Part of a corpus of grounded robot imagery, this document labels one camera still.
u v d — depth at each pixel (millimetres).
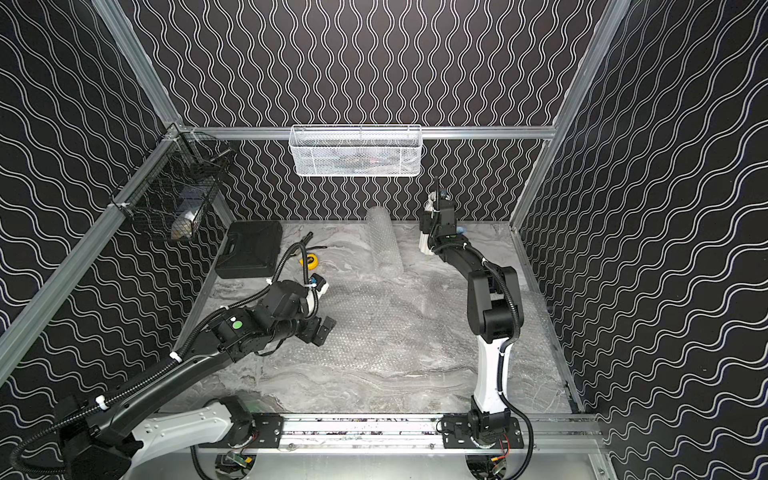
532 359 861
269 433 734
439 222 785
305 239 1145
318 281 658
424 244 1068
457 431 736
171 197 926
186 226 833
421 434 763
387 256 999
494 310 558
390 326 923
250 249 1035
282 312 560
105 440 396
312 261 1094
